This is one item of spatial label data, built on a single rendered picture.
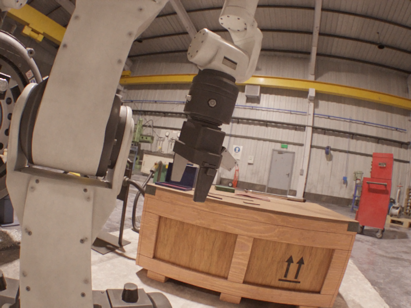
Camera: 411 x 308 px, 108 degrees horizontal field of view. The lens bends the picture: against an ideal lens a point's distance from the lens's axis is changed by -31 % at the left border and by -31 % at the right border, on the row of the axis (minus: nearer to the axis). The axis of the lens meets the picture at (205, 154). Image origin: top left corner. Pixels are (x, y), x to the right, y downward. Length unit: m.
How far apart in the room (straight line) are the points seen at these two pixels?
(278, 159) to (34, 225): 10.72
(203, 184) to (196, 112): 0.12
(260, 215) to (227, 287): 0.37
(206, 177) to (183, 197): 0.62
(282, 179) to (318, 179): 1.80
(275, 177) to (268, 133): 2.20
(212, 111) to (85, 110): 0.20
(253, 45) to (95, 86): 0.29
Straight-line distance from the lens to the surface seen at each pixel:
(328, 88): 11.49
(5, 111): 1.20
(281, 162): 10.83
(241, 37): 0.46
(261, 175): 10.89
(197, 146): 0.35
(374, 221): 3.52
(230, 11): 0.44
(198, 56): 0.37
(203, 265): 1.03
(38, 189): 0.34
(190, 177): 1.16
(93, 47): 0.33
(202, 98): 0.36
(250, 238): 0.94
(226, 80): 0.37
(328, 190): 11.13
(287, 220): 0.93
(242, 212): 0.92
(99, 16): 0.35
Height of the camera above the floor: 0.58
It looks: 4 degrees up
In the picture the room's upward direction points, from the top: 10 degrees clockwise
